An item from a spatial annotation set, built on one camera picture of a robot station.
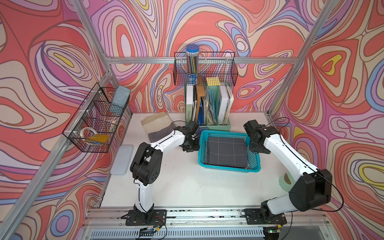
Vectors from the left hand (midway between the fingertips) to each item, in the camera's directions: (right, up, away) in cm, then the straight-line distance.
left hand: (199, 149), depth 92 cm
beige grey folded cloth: (-30, +15, +20) cm, 39 cm away
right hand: (+34, 0, -11) cm, 36 cm away
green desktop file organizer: (+6, +28, +4) cm, 29 cm away
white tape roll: (-55, +13, -24) cm, 61 cm away
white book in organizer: (+17, +24, +10) cm, 31 cm away
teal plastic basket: (+32, -7, -6) cm, 33 cm away
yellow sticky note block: (+9, +43, -1) cm, 43 cm away
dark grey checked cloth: (+17, -1, 0) cm, 17 cm away
